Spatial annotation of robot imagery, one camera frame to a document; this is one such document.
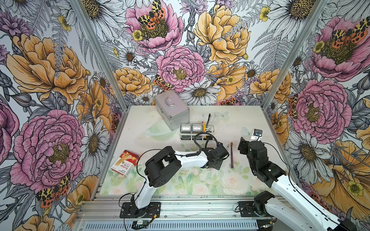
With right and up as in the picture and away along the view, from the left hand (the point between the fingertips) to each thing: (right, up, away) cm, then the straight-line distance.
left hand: (213, 164), depth 90 cm
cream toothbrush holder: (-16, +19, +15) cm, 29 cm away
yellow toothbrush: (-5, +22, +4) cm, 22 cm away
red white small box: (-53, +2, -3) cm, 53 cm away
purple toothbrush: (+13, +5, +4) cm, 14 cm away
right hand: (+17, +15, -10) cm, 25 cm away
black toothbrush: (-2, +29, +3) cm, 30 cm away
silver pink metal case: (-26, +35, +11) cm, 45 cm away
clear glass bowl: (-37, +20, +18) cm, 45 cm away
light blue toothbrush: (-6, +30, +4) cm, 31 cm away
